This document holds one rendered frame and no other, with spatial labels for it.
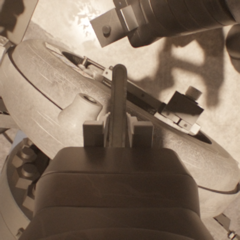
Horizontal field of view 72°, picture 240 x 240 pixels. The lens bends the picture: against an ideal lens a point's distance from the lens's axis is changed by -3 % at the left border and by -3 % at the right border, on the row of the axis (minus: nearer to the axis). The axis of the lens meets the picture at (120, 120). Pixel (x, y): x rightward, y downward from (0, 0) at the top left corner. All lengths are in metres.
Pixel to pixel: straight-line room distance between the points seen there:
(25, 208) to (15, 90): 0.32
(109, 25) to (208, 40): 1.18
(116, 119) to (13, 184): 0.46
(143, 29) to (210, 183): 0.25
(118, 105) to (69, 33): 1.06
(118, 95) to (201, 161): 0.19
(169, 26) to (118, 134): 0.11
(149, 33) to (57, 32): 1.03
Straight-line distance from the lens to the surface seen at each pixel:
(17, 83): 0.32
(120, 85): 0.15
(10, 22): 1.31
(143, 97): 0.60
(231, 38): 1.37
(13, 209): 0.56
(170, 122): 0.58
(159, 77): 1.23
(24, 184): 0.56
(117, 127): 0.16
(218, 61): 1.40
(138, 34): 0.23
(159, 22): 0.18
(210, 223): 0.48
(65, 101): 0.25
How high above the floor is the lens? 1.17
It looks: 70 degrees down
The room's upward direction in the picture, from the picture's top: 167 degrees clockwise
